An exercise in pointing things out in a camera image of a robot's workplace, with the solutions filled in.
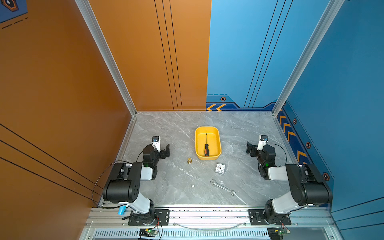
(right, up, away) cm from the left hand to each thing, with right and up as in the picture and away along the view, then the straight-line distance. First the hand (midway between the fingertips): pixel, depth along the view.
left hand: (161, 142), depth 94 cm
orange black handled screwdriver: (+29, -5, 0) cm, 29 cm away
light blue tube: (-15, -32, -20) cm, 40 cm away
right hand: (+59, 0, 0) cm, 59 cm away
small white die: (+20, -23, -11) cm, 32 cm away
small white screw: (+37, -21, -9) cm, 44 cm away
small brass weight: (+18, -11, -3) cm, 21 cm away
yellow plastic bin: (+35, +1, +10) cm, 36 cm away
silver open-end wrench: (+42, -26, -13) cm, 51 cm away
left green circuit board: (-1, -40, -23) cm, 47 cm away
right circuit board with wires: (+63, -39, -25) cm, 78 cm away
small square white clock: (+36, -14, -6) cm, 40 cm away
